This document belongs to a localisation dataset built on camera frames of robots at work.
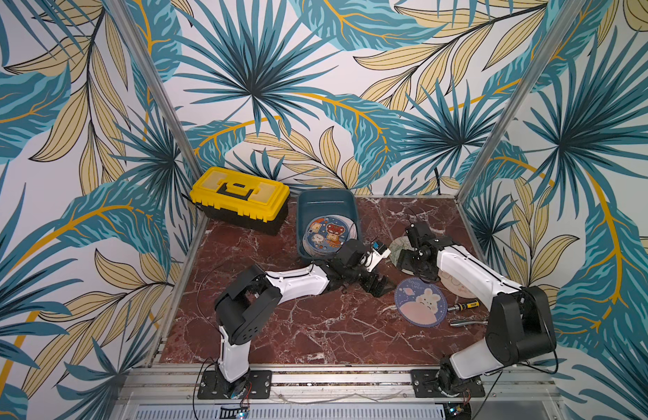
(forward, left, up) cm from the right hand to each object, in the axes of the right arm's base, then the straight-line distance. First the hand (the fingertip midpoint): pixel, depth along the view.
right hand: (412, 267), depth 90 cm
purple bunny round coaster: (-9, -3, -8) cm, 13 cm away
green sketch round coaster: (+13, +1, -7) cm, 15 cm away
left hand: (-7, +11, +4) cm, 13 cm away
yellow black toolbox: (+24, +60, +11) cm, 65 cm away
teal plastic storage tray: (+35, +33, -4) cm, 48 cm away
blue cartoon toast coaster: (+18, +29, -4) cm, 34 cm away
